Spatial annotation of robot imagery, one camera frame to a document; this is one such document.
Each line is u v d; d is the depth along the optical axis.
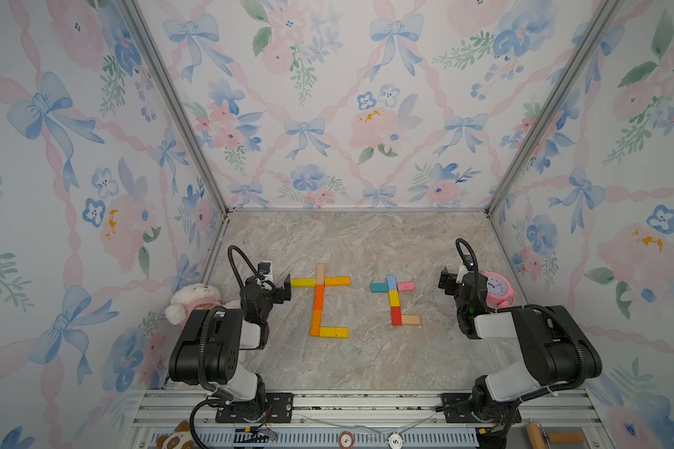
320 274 1.00
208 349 0.46
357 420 0.73
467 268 0.79
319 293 0.96
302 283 0.98
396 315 0.91
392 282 0.98
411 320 0.90
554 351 0.45
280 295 0.83
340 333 0.86
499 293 0.93
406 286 0.97
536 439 0.69
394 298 0.95
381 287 0.99
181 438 0.68
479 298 0.69
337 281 0.98
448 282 0.85
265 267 0.79
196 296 0.85
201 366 0.42
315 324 0.88
